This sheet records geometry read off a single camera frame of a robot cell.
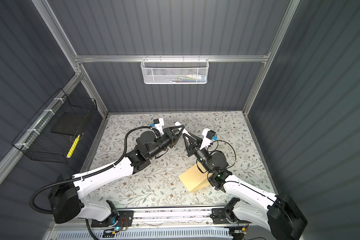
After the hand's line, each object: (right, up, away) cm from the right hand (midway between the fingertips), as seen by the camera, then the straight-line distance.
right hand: (186, 136), depth 67 cm
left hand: (0, +4, 0) cm, 4 cm away
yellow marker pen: (-53, -5, +2) cm, 53 cm away
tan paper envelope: (+6, -26, +21) cm, 34 cm away
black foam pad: (-57, +6, +6) cm, 58 cm away
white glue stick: (-1, +3, +1) cm, 3 cm away
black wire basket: (-65, +1, +5) cm, 65 cm away
